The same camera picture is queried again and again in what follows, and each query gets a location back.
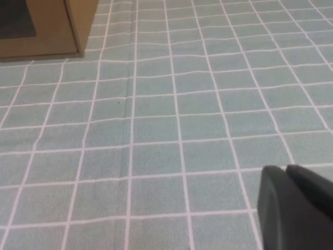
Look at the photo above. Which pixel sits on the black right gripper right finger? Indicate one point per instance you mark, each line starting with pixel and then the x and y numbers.
pixel 317 189

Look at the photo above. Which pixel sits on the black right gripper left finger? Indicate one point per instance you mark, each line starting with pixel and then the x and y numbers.
pixel 287 219

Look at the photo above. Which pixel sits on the brown cardboard shoebox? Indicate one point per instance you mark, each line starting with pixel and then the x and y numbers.
pixel 40 29

